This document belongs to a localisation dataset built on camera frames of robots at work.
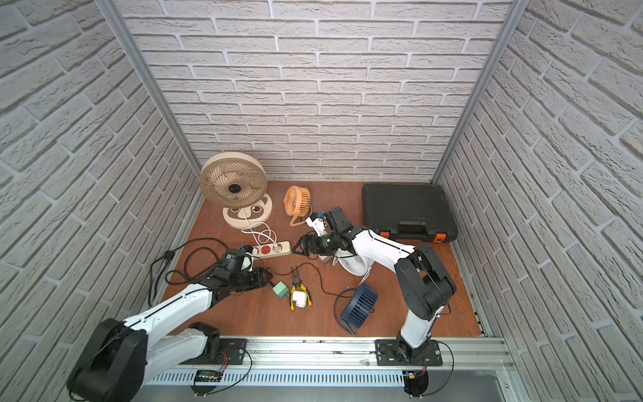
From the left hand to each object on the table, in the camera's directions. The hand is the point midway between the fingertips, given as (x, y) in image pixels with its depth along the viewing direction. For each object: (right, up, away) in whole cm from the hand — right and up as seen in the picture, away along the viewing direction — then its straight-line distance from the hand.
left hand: (266, 271), depth 87 cm
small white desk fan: (+31, +3, -3) cm, 31 cm away
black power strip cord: (-40, +4, +9) cm, 42 cm away
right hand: (+14, +8, -3) cm, 17 cm away
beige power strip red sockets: (+1, +7, +5) cm, 9 cm away
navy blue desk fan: (+32, -6, -16) cm, 36 cm away
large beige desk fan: (-11, +32, +1) cm, 34 cm away
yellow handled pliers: (+12, -5, 0) cm, 13 cm away
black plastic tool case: (+57, +21, +13) cm, 62 cm away
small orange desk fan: (+10, +24, +10) cm, 28 cm away
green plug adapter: (+6, -6, -3) cm, 9 cm away
